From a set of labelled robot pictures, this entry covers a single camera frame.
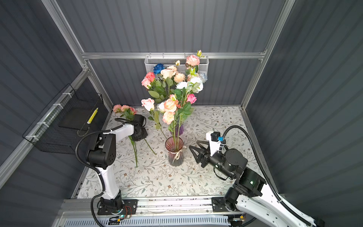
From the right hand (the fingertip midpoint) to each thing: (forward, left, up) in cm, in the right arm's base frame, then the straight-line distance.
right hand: (195, 146), depth 60 cm
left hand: (+26, +36, -31) cm, 54 cm away
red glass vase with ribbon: (+9, +11, -14) cm, 20 cm away
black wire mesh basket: (+20, +67, -2) cm, 70 cm away
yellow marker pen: (+21, +56, -3) cm, 60 cm away
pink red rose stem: (+38, +22, +1) cm, 44 cm away
